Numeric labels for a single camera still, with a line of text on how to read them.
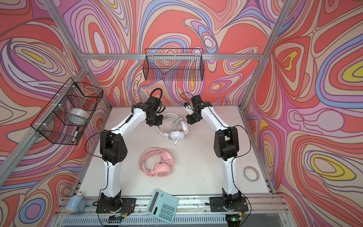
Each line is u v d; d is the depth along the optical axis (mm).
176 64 958
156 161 877
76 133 729
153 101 755
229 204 642
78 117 704
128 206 724
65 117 696
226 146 572
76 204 680
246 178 810
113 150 539
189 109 871
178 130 931
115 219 717
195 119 861
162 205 719
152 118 801
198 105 733
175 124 867
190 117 865
